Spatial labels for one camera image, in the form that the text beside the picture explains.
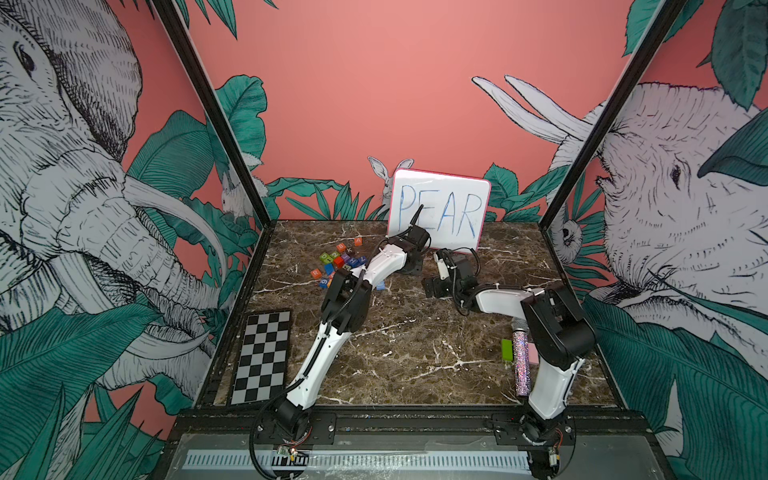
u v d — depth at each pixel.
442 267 0.89
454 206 1.05
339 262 1.07
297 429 0.64
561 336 0.50
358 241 1.14
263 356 0.84
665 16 0.69
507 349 0.87
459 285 0.78
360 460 0.70
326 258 1.07
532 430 0.65
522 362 0.82
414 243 0.85
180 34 0.72
